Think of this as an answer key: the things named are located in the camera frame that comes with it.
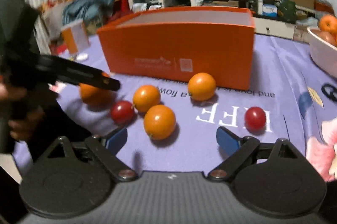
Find purple floral tablecloth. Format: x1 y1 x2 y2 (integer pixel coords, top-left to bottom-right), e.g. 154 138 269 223
9 35 336 181

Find small white round disc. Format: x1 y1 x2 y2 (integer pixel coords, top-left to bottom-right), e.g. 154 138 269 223
75 53 88 61

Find orange in basket rear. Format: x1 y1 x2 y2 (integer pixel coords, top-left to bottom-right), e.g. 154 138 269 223
319 14 337 35

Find small orange kumquat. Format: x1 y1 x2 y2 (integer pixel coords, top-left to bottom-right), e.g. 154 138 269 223
187 73 217 101
132 85 161 113
143 105 176 141

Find red cherry tomato right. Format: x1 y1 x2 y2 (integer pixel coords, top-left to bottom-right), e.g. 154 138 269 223
244 106 267 131

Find small orange kumquat upper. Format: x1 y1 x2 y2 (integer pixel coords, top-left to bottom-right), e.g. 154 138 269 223
132 85 161 113

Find white tv cabinet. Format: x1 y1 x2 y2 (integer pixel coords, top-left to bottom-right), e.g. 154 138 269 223
254 17 295 40

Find large orange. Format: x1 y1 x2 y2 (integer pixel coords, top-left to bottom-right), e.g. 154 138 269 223
79 84 114 107

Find small orange kumquat right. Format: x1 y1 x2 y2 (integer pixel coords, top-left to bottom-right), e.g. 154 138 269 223
187 73 217 101

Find orange white canister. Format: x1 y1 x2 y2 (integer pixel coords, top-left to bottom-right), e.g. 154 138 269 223
60 19 90 55

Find red apple in basket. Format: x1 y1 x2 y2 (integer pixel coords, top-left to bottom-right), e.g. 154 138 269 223
318 31 336 47

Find orange cardboard box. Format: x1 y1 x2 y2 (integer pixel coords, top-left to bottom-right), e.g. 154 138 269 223
97 7 255 90

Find small orange kumquat middle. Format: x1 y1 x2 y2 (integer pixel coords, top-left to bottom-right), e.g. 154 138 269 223
143 105 176 141

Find left hand holding gripper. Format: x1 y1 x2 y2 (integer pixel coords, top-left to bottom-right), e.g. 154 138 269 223
1 77 44 141

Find white colander basket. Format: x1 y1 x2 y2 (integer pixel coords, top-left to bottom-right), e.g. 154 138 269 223
307 27 337 78

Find blue jacket pile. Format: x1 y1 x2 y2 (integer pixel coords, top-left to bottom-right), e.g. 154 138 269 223
62 0 115 26

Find red cherry tomato hidden left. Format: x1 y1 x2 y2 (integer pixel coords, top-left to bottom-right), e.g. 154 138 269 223
110 100 135 124

